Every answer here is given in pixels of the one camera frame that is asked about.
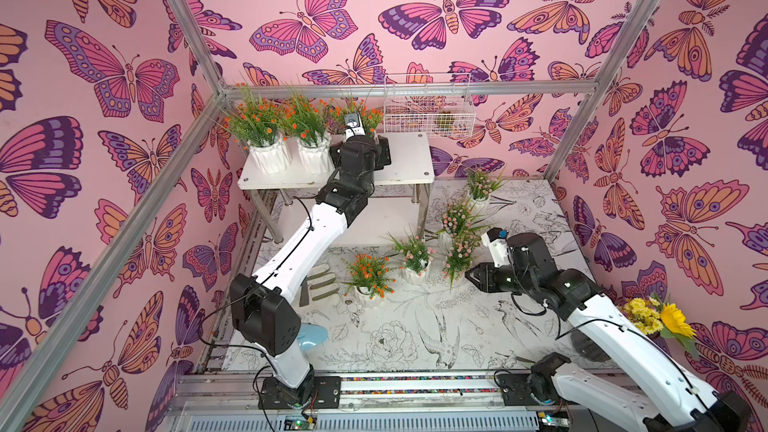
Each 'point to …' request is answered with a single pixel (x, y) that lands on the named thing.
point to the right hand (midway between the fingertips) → (471, 271)
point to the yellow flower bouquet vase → (660, 323)
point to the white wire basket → (432, 115)
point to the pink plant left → (417, 257)
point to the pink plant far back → (481, 184)
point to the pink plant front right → (458, 259)
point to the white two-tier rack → (410, 165)
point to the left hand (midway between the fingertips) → (368, 138)
